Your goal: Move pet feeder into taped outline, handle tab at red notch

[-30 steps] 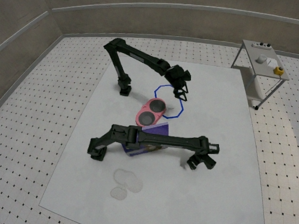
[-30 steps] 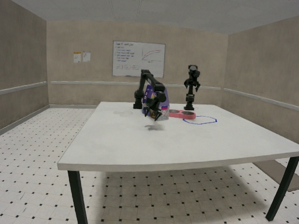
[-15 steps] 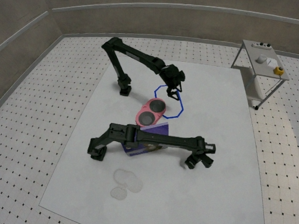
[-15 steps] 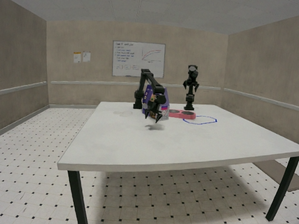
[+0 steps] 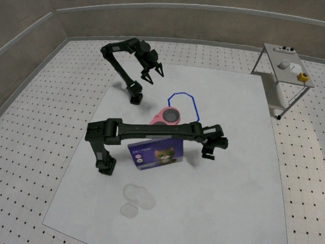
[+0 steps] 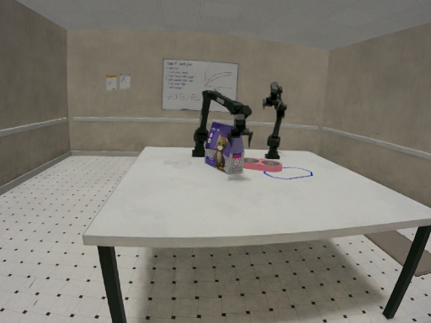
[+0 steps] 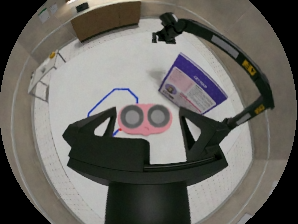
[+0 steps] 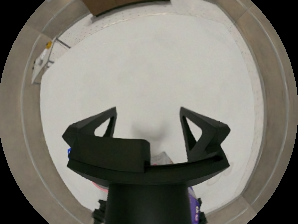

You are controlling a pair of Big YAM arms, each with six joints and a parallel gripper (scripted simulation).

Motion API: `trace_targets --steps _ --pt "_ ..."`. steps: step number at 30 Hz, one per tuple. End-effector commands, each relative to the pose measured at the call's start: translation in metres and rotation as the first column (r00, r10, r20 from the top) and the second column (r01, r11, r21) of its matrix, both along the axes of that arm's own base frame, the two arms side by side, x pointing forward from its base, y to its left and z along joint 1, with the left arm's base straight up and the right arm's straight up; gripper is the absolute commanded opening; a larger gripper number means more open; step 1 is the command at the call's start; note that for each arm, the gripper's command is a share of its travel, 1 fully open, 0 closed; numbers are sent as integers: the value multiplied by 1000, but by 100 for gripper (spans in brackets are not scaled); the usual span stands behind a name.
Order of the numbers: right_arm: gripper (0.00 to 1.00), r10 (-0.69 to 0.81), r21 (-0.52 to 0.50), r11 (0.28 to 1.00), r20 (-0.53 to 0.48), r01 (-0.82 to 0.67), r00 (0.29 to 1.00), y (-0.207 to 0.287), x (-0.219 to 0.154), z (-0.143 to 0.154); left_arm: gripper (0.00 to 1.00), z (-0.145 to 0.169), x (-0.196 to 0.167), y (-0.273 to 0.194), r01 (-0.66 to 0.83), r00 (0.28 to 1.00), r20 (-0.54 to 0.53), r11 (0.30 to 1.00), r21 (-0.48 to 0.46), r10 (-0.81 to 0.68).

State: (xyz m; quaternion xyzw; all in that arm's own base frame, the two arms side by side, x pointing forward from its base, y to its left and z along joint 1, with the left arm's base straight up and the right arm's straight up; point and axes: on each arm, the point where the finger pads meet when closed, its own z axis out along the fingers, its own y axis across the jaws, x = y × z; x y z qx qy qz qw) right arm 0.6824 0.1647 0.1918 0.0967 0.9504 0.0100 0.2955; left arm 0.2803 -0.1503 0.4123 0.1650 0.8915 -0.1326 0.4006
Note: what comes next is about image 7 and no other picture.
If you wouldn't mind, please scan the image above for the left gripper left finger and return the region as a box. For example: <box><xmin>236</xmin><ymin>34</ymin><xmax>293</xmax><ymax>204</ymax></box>
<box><xmin>67</xmin><ymin>107</ymin><xmax>117</xmax><ymax>137</ymax></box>

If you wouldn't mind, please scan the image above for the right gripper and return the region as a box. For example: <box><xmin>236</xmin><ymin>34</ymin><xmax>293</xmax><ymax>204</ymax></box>
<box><xmin>152</xmin><ymin>31</ymin><xmax>176</xmax><ymax>44</ymax></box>

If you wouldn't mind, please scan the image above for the purple cat food pouch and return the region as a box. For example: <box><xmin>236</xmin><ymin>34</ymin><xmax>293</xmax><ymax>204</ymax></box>
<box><xmin>158</xmin><ymin>52</ymin><xmax>229</xmax><ymax>115</ymax></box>

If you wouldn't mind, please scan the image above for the grey round bowl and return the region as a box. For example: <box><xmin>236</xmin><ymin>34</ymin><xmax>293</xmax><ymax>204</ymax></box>
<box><xmin>120</xmin><ymin>104</ymin><xmax>145</xmax><ymax>129</ymax></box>
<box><xmin>146</xmin><ymin>104</ymin><xmax>170</xmax><ymax>128</ymax></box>

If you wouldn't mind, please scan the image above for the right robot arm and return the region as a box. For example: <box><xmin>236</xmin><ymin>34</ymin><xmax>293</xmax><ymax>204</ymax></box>
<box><xmin>158</xmin><ymin>12</ymin><xmax>275</xmax><ymax>135</ymax></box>

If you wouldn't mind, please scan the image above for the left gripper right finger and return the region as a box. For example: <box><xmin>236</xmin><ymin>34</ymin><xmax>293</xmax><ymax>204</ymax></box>
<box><xmin>178</xmin><ymin>107</ymin><xmax>230</xmax><ymax>161</ymax></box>

